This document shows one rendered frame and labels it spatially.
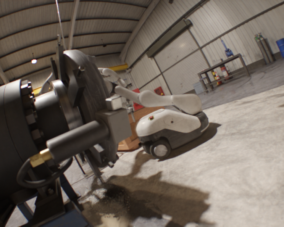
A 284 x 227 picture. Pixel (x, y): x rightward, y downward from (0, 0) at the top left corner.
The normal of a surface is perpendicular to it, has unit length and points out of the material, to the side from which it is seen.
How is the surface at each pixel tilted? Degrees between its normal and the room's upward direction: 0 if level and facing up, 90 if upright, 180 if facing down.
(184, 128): 90
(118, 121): 112
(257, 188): 0
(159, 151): 90
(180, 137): 90
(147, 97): 90
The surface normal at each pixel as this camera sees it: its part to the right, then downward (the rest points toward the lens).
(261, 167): -0.41, -0.91
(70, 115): 0.68, -0.04
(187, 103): -0.05, 0.05
